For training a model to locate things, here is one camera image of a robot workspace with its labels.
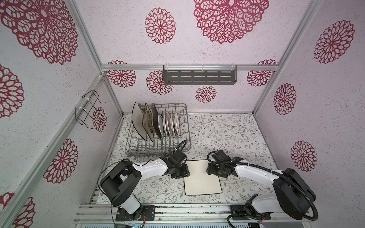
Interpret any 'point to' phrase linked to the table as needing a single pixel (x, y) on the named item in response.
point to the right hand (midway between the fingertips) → (209, 170)
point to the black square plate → (155, 114)
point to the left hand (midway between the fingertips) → (186, 177)
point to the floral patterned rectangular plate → (147, 123)
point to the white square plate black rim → (199, 182)
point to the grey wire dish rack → (137, 146)
